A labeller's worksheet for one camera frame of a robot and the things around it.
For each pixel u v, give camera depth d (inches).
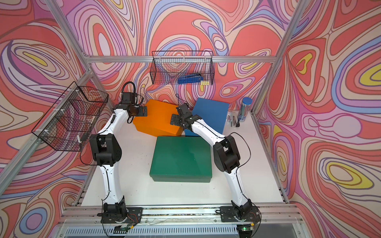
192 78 35.0
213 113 43.5
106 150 22.9
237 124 42.8
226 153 21.9
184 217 28.9
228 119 44.0
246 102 39.0
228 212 28.9
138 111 35.3
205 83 33.1
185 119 28.7
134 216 28.4
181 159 31.8
